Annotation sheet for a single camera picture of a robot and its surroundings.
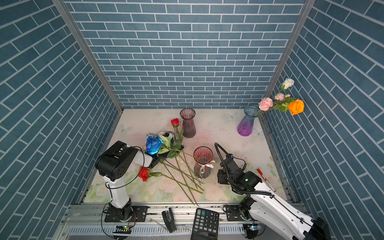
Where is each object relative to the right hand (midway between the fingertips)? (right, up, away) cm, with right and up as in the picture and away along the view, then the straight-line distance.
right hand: (219, 173), depth 80 cm
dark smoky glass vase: (-18, +23, +18) cm, 34 cm away
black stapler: (-25, -18, -9) cm, 33 cm away
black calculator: (-7, -20, -11) cm, 24 cm away
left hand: (-21, +12, +13) cm, 27 cm away
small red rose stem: (-27, +28, +19) cm, 43 cm away
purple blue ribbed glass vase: (+20, +25, +19) cm, 37 cm away
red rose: (-42, -1, +2) cm, 42 cm away
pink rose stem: (+33, +38, -2) cm, 50 cm away
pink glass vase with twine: (-9, +11, -7) cm, 16 cm away
